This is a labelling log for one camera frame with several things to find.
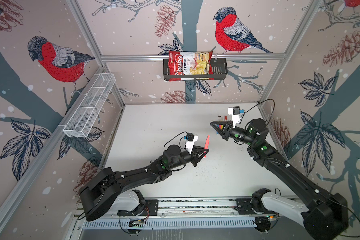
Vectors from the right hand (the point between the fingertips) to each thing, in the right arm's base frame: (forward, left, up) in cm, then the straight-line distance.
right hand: (208, 127), depth 68 cm
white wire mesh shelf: (+12, +63, +2) cm, 65 cm away
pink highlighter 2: (-1, -5, +3) cm, 6 cm away
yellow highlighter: (-2, -6, +3) cm, 7 cm away
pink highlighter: (-5, 0, -7) cm, 9 cm away
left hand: (-8, 0, -9) cm, 12 cm away
